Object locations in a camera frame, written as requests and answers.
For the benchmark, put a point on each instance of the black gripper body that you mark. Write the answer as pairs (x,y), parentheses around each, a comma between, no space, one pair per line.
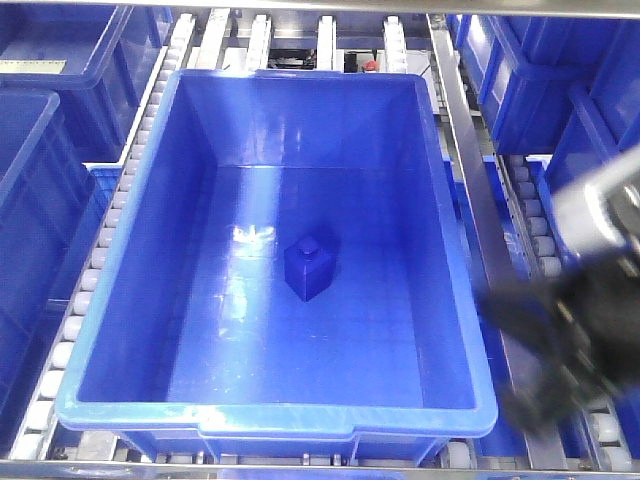
(600,330)

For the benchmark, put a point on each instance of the pale yellow label strip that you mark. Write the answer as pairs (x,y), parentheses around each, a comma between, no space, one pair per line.
(30,66)

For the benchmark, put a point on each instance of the blue plastic box with cap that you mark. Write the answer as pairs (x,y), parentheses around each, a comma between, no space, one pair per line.
(310,275)

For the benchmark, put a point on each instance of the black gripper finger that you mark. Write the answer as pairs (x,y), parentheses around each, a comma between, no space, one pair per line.
(525,310)
(537,407)

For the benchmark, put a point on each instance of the row of blue bins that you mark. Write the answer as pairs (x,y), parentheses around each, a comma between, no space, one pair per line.
(40,200)

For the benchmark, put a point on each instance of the steel rack with slanted shelves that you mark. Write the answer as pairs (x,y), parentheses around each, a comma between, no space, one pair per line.
(467,150)

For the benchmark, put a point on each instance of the large blue plastic bin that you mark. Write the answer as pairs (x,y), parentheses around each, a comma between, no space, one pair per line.
(200,325)

